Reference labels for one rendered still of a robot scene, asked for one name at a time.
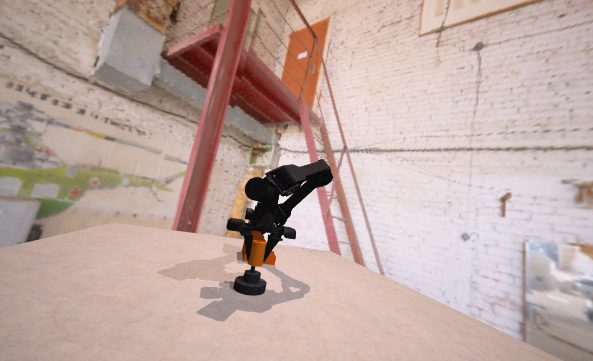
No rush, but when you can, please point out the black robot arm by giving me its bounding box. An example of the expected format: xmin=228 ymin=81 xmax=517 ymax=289
xmin=245 ymin=159 xmax=333 ymax=228

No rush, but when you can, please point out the orange knob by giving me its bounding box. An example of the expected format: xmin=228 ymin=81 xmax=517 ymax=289
xmin=248 ymin=240 xmax=267 ymax=267

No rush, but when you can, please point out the dark grey round pedestal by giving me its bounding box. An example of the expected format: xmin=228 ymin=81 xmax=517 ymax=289
xmin=233 ymin=266 xmax=267 ymax=295

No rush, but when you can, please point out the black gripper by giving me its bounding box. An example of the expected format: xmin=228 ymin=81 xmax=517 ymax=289
xmin=227 ymin=202 xmax=296 ymax=262

